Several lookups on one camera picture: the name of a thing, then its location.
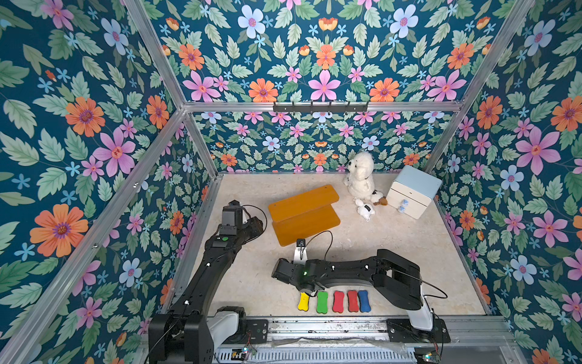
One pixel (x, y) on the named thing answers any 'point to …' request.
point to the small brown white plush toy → (382, 201)
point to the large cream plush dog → (360, 180)
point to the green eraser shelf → (322, 302)
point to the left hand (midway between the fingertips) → (260, 221)
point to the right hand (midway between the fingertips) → (293, 266)
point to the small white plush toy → (365, 211)
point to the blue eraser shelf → (364, 301)
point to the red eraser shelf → (338, 302)
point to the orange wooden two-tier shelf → (305, 215)
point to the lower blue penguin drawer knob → (402, 208)
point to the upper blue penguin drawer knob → (405, 202)
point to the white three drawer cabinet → (412, 191)
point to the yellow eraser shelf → (304, 302)
